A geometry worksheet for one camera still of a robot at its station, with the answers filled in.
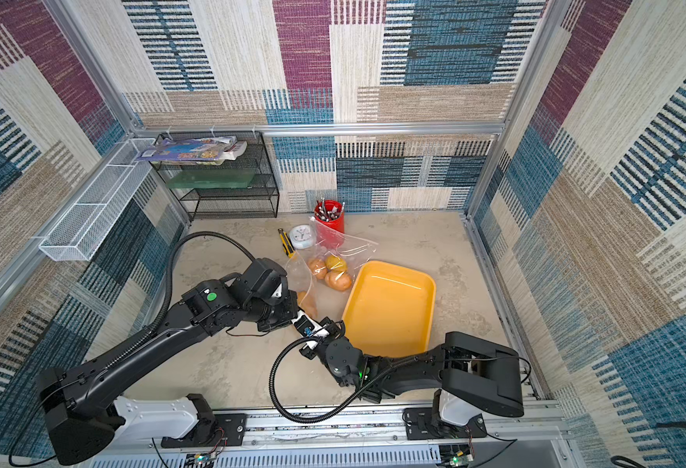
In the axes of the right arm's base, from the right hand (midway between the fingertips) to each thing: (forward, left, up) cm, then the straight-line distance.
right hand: (307, 313), depth 76 cm
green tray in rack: (+43, +33, +11) cm, 55 cm away
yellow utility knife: (+35, +12, -13) cm, 39 cm away
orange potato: (+21, -1, -9) cm, 23 cm away
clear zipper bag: (+26, -13, -8) cm, 30 cm away
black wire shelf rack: (+47, +26, +3) cm, 54 cm away
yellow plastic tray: (+8, -23, -14) cm, 29 cm away
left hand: (-3, -1, +5) cm, 6 cm away
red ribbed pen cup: (+34, -5, -2) cm, 34 cm away
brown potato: (+16, -7, -10) cm, 20 cm away
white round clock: (+38, +7, -13) cm, 41 cm away
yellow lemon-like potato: (+22, -6, -9) cm, 24 cm away
